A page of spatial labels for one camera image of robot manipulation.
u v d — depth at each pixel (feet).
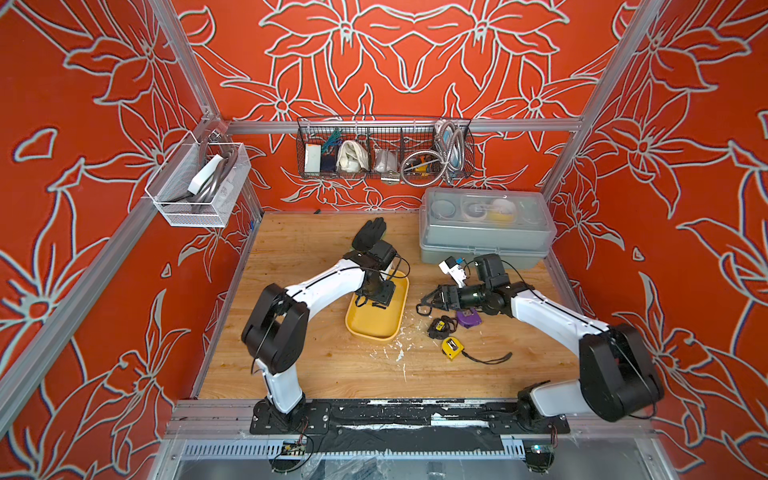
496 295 2.15
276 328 1.54
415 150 2.65
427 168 2.87
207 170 2.29
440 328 2.80
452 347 2.73
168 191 2.29
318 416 2.39
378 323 2.85
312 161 2.96
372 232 3.71
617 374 1.39
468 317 2.90
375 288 2.46
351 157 2.95
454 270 2.57
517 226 2.93
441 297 2.39
